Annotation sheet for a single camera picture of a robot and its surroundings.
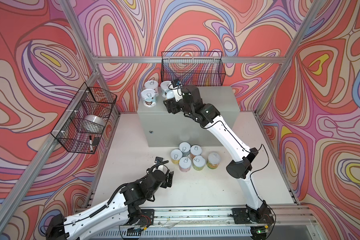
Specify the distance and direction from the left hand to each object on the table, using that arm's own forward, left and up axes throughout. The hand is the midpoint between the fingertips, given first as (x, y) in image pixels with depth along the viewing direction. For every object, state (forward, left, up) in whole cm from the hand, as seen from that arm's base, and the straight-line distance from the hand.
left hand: (168, 171), depth 78 cm
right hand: (+26, -2, +26) cm, 37 cm away
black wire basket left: (+10, +45, +20) cm, 51 cm away
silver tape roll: (+18, +37, +21) cm, 46 cm away
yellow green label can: (+7, -25, -4) cm, 27 cm away
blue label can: (+18, -9, -5) cm, 21 cm away
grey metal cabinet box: (+30, +10, 0) cm, 32 cm away
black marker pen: (+8, +37, +15) cm, 41 cm away
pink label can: (+6, -9, -5) cm, 12 cm away
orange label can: (+16, -16, -5) cm, 23 cm away
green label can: (+7, -17, -5) cm, 19 cm away
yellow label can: (+12, -4, -5) cm, 14 cm away
